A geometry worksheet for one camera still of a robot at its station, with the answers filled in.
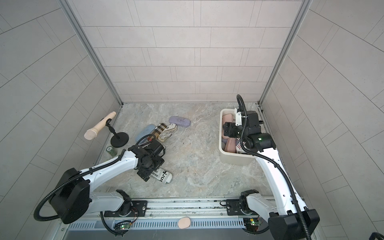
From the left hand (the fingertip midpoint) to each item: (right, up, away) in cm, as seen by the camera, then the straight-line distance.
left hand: (162, 168), depth 83 cm
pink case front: (+37, +28, +6) cm, 47 cm away
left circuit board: (-12, -19, -19) cm, 29 cm away
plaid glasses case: (-6, +20, +14) cm, 25 cm away
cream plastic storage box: (+41, +4, +3) cm, 41 cm away
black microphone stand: (-30, +14, +11) cm, 35 cm away
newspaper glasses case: (+44, +10, +2) cm, 45 cm away
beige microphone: (-30, +21, -13) cm, 39 cm away
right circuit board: (+46, -20, -15) cm, 53 cm away
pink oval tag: (+14, -19, -16) cm, 29 cm away
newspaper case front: (+1, -2, -5) cm, 5 cm away
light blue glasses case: (-14, +20, +15) cm, 28 cm away
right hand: (+35, +25, -8) cm, 44 cm away
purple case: (+7, +26, +19) cm, 33 cm away
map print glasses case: (0, +18, +13) cm, 23 cm away
